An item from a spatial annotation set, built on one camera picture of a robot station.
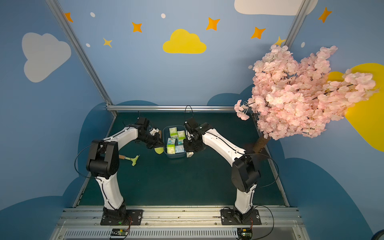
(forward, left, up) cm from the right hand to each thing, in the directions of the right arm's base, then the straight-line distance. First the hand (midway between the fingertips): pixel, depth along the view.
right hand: (188, 148), depth 85 cm
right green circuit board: (-37, -31, -16) cm, 51 cm away
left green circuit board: (-41, +31, -14) cm, 53 cm away
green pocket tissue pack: (+18, +12, -8) cm, 23 cm away
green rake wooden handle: (-3, +36, -13) cm, 38 cm away
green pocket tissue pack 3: (+6, +12, -8) cm, 16 cm away
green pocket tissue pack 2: (+14, +7, -8) cm, 18 cm away
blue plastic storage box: (+17, +18, -10) cm, 27 cm away
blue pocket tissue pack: (+6, +7, -11) cm, 14 cm away
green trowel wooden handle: (+5, +20, -12) cm, 24 cm away
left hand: (+7, +16, -6) cm, 19 cm away
